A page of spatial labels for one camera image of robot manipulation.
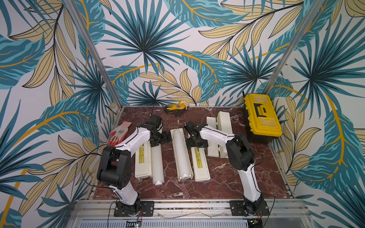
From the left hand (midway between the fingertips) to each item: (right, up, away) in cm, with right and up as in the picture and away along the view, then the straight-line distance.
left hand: (165, 142), depth 89 cm
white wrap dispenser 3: (+39, +12, +11) cm, 42 cm away
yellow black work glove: (+4, +23, +28) cm, 36 cm away
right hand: (+19, -3, +8) cm, 21 cm away
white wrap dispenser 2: (+11, -11, -5) cm, 16 cm away
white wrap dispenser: (-12, -12, -9) cm, 19 cm away
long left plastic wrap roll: (-4, -13, -5) cm, 14 cm away
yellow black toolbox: (+60, +11, -1) cm, 61 cm away
